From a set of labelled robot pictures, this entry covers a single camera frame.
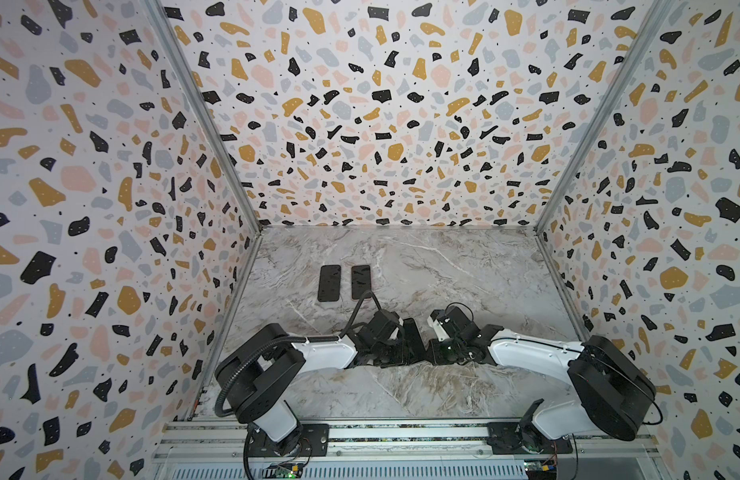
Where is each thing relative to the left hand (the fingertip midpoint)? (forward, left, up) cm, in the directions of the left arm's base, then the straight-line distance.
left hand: (415, 356), depth 84 cm
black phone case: (+28, +28, -5) cm, 40 cm away
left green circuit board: (-25, +32, -4) cm, 41 cm away
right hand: (+1, -1, -1) cm, 2 cm away
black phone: (+1, +1, +4) cm, 4 cm away
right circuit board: (-26, -28, -4) cm, 38 cm away
